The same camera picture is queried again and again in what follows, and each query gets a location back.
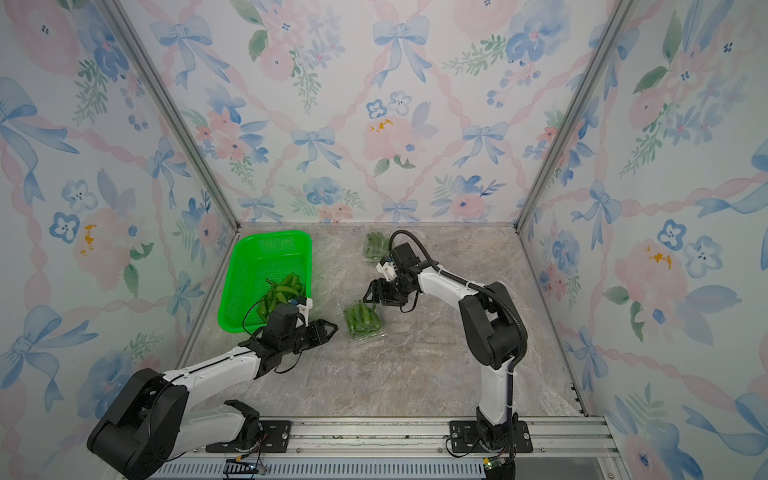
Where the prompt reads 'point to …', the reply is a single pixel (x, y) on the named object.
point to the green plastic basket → (249, 261)
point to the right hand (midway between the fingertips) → (374, 299)
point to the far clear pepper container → (377, 245)
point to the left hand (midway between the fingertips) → (336, 327)
